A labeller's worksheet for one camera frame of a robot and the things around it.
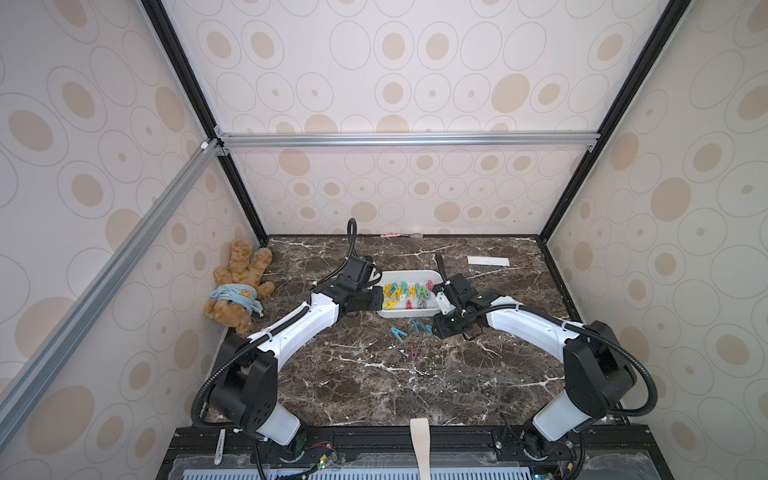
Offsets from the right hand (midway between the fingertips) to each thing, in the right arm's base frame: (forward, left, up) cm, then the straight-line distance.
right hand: (447, 326), depth 89 cm
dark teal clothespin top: (+3, +8, -4) cm, 10 cm away
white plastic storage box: (+15, +11, -4) cm, 19 cm away
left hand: (+4, +18, +10) cm, 21 cm away
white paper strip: (+32, -18, -6) cm, 37 cm away
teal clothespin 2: (+1, +5, -3) cm, 6 cm away
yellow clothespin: (+13, +16, -2) cm, 21 cm away
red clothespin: (+9, +11, -4) cm, 15 cm away
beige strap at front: (-27, +8, -6) cm, 29 cm away
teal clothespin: (0, +15, -5) cm, 16 cm away
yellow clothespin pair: (+10, +18, -4) cm, 21 cm away
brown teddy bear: (+7, +65, +6) cm, 65 cm away
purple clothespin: (-7, +10, -4) cm, 12 cm away
